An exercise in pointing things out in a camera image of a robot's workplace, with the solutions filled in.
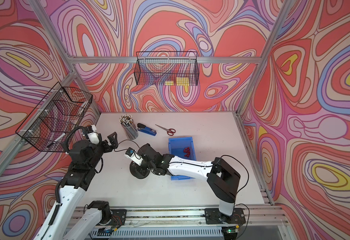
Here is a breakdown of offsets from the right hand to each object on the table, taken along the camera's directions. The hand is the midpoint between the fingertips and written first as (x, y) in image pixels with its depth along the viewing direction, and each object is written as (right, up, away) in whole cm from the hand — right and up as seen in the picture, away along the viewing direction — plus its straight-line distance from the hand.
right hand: (136, 168), depth 78 cm
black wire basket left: (-44, +24, -1) cm, 50 cm away
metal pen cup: (-9, +22, +16) cm, 29 cm away
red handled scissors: (+17, +18, +30) cm, 39 cm away
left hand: (-12, +18, -5) cm, 22 cm away
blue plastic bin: (+26, +8, +21) cm, 35 cm away
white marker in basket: (-38, +16, -5) cm, 41 cm away
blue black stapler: (-3, +21, +29) cm, 36 cm away
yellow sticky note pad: (+25, +50, +13) cm, 58 cm away
